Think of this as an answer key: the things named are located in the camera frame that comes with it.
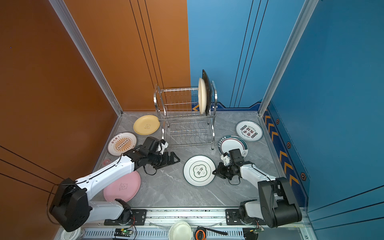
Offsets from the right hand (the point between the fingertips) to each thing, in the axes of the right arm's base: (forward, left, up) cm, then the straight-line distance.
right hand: (212, 173), depth 86 cm
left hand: (+3, +21, +10) cm, 23 cm away
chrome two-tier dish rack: (+23, +19, +26) cm, 39 cm away
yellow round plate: (+38, +47, 0) cm, 61 cm away
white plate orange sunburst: (+22, +61, 0) cm, 65 cm away
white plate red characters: (+33, -29, -2) cm, 44 cm away
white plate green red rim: (+22, -15, -2) cm, 27 cm away
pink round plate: (-9, +50, -1) cm, 51 cm away
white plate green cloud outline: (+2, +9, -1) cm, 9 cm away
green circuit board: (-28, +44, -2) cm, 52 cm away
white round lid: (-30, +62, +6) cm, 69 cm away
